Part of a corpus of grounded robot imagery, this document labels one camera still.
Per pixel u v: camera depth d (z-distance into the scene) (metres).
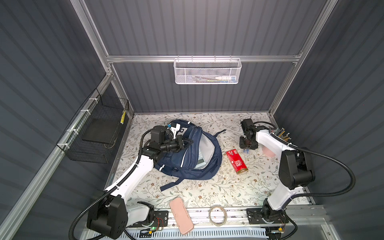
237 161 0.93
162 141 0.64
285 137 0.88
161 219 0.72
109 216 0.39
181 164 0.77
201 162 0.89
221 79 0.91
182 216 0.72
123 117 0.84
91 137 0.70
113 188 0.42
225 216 0.75
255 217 0.74
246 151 0.91
